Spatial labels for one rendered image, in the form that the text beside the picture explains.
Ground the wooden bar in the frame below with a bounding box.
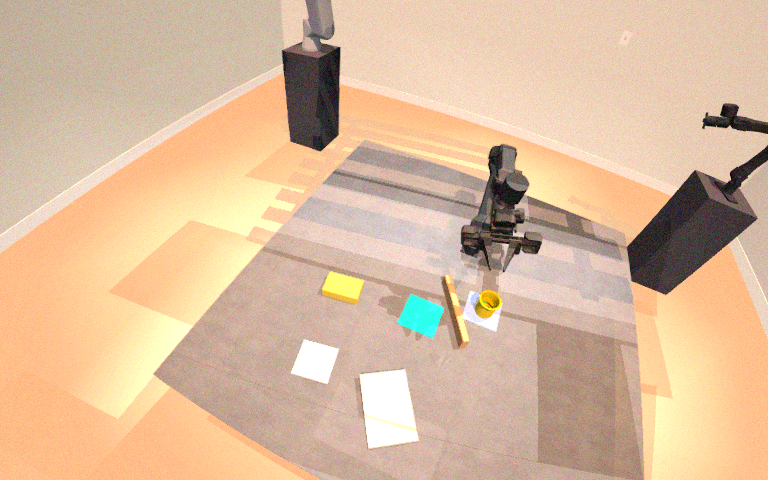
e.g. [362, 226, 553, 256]
[441, 275, 470, 348]

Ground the yellow block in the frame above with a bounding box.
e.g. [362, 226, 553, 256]
[323, 272, 364, 304]

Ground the yellow cup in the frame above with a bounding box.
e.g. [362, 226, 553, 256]
[475, 290, 501, 319]

